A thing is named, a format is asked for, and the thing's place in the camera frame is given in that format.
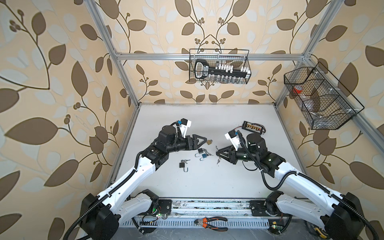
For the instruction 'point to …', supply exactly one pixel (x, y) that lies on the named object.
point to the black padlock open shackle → (187, 169)
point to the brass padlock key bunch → (218, 161)
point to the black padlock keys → (184, 161)
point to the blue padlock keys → (209, 154)
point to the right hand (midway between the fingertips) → (218, 153)
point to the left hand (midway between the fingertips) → (204, 140)
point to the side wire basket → (325, 103)
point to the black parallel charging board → (254, 127)
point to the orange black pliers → (203, 221)
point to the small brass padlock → (209, 142)
